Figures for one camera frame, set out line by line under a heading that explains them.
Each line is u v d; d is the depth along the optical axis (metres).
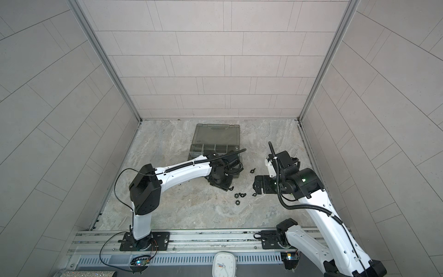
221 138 1.08
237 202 0.82
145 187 0.50
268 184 0.59
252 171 0.92
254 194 0.84
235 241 0.72
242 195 0.83
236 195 0.84
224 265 0.63
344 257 0.36
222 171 0.61
